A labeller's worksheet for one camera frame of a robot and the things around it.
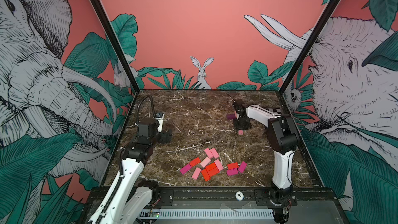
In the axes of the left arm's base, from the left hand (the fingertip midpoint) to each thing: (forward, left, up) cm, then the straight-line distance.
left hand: (162, 125), depth 78 cm
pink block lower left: (-19, -17, -19) cm, 32 cm away
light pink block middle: (-13, -22, -18) cm, 31 cm away
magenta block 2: (-17, -42, -20) cm, 49 cm away
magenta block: (-19, -36, -19) cm, 45 cm away
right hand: (+9, -45, -19) cm, 50 cm away
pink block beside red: (-15, -29, -18) cm, 38 cm away
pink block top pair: (-8, -24, -19) cm, 31 cm away
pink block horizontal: (+4, -45, -18) cm, 49 cm away
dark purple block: (+18, -42, -21) cm, 50 cm away
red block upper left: (-14, -16, -17) cm, 27 cm away
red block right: (-15, -37, -21) cm, 46 cm away
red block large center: (-17, -25, -18) cm, 36 cm away
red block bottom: (-20, -22, -19) cm, 35 cm away
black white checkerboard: (+18, -73, -16) cm, 77 cm away
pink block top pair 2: (-9, -28, -19) cm, 35 cm away
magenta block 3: (-17, -11, -18) cm, 27 cm away
